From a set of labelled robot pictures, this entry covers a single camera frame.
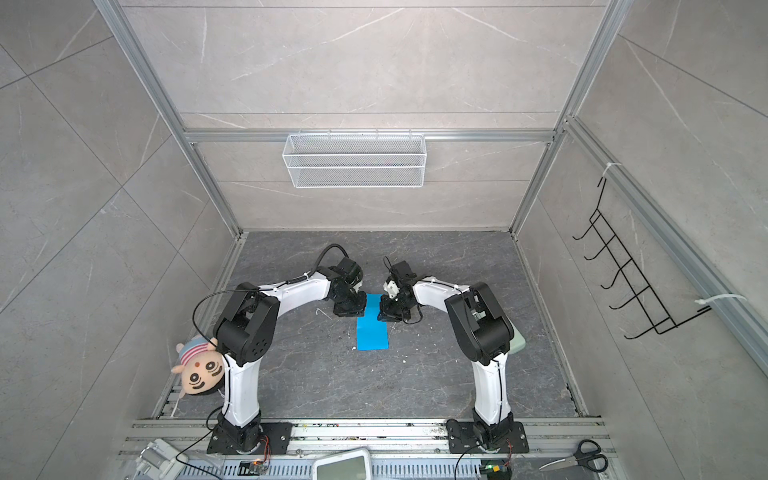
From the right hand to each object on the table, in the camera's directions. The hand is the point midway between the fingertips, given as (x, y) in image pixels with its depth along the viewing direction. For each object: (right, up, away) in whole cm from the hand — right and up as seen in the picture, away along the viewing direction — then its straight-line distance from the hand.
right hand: (380, 316), depth 96 cm
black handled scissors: (+52, -29, -25) cm, 64 cm away
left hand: (-5, +3, 0) cm, 5 cm away
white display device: (-5, -28, -30) cm, 41 cm away
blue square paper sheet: (-3, -5, -4) cm, 6 cm away
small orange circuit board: (-29, -31, -27) cm, 50 cm away
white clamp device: (-52, -28, -28) cm, 65 cm away
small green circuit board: (+29, -31, -26) cm, 50 cm away
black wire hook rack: (+58, +11, -32) cm, 68 cm away
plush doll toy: (-46, -9, -20) cm, 51 cm away
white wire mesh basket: (-7, +53, +5) cm, 54 cm away
